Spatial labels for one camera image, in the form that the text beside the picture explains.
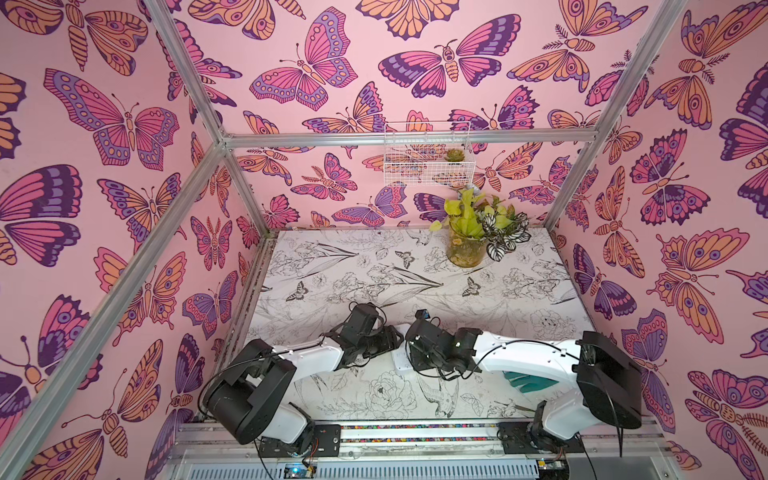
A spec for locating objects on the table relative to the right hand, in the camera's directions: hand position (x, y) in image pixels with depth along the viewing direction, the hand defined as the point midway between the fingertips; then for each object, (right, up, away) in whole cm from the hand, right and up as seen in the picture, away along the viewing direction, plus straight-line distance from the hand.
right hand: (413, 353), depth 83 cm
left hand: (-3, +2, +5) cm, 6 cm away
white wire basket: (0, +59, +22) cm, 63 cm away
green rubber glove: (+31, -7, -1) cm, 32 cm away
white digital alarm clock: (-4, -1, 0) cm, 4 cm away
